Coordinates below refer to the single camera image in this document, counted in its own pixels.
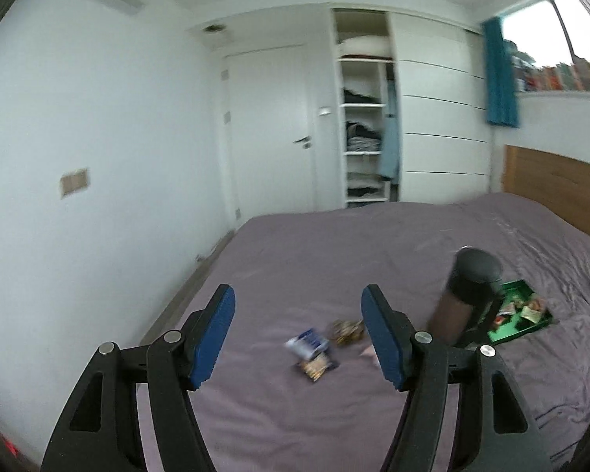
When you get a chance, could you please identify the window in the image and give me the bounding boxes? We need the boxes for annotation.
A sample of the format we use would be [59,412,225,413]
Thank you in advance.
[501,0,590,67]

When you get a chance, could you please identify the white wardrobe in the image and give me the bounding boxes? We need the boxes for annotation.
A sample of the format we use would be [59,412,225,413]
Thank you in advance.
[330,7,495,210]

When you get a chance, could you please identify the grey folded clothes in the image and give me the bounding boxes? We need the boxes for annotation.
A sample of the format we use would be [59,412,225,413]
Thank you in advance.
[347,172,389,198]

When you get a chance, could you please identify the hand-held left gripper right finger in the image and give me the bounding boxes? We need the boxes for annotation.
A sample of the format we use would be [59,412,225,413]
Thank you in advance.
[361,284,554,472]

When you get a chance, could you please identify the brown and black electric kettle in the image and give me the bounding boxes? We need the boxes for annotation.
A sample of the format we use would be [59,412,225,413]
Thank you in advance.
[425,246,505,350]

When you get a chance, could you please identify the white bedding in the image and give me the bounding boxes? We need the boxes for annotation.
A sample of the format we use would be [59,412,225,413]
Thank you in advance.
[337,35,391,58]

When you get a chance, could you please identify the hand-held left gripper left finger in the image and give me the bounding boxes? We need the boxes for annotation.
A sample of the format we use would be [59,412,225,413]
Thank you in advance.
[39,284,237,472]

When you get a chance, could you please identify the row of books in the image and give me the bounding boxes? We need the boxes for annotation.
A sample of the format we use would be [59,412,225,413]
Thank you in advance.
[514,56,590,93]

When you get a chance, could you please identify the brown crinkled snack packet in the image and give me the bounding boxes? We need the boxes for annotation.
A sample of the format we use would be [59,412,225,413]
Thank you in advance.
[328,319,367,347]

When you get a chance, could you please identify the dark blue gold cookie packet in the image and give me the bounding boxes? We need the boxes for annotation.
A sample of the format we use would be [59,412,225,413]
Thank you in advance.
[285,328,340,384]

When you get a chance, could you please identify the dark hoodie pile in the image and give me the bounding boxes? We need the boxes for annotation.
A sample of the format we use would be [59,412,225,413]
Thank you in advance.
[345,120,382,153]

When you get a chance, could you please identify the clear bag of orange snacks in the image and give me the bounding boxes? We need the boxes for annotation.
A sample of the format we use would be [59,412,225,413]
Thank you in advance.
[518,295,548,325]

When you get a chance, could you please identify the black folded clothes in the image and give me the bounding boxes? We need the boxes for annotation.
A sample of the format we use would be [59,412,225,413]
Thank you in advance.
[343,87,387,107]

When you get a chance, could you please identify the green tray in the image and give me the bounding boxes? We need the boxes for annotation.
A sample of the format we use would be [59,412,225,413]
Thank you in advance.
[474,279,555,346]

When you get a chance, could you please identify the teal curtain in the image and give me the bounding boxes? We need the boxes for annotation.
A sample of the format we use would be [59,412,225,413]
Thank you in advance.
[481,16,520,127]

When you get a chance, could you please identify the purple bed blanket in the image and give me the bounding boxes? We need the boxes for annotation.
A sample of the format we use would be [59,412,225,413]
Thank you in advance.
[135,192,590,472]

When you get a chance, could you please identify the white door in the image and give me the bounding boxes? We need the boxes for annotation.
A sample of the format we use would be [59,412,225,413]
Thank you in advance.
[221,44,318,232]

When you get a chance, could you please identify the wooden headboard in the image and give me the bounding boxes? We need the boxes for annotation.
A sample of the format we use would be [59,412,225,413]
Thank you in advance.
[501,144,590,251]

